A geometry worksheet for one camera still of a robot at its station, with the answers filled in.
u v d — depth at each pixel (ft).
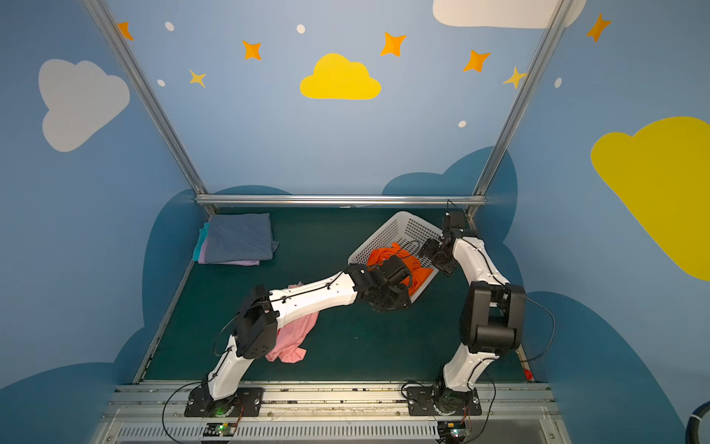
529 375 2.76
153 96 2.80
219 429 2.32
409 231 3.62
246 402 2.46
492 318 1.58
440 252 2.44
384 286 2.11
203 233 3.61
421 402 2.45
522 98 2.81
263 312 1.88
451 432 2.34
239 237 3.37
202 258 3.26
